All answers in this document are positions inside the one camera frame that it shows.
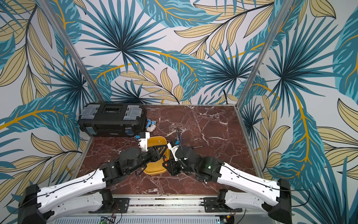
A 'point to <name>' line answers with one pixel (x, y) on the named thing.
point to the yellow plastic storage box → (155, 167)
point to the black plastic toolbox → (113, 120)
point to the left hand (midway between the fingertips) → (166, 149)
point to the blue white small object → (151, 125)
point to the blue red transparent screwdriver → (178, 142)
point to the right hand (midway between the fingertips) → (164, 164)
